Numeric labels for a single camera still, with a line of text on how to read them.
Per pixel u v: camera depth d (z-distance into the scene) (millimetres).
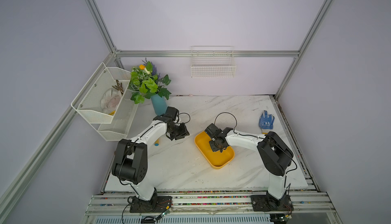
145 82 782
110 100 785
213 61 957
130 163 459
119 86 819
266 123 1037
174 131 764
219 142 691
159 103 1037
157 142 930
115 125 908
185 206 733
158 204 731
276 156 494
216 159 856
